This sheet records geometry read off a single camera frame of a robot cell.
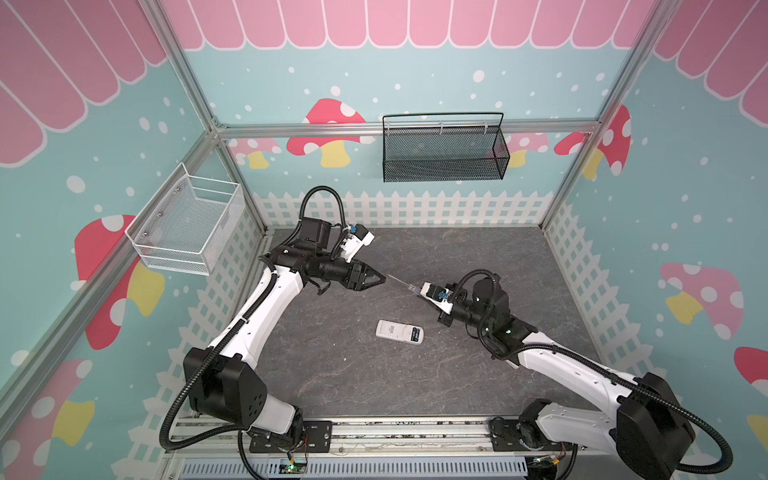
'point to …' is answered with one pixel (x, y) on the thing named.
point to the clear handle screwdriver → (414, 288)
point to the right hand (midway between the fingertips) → (422, 289)
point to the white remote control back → (401, 332)
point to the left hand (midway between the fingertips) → (375, 281)
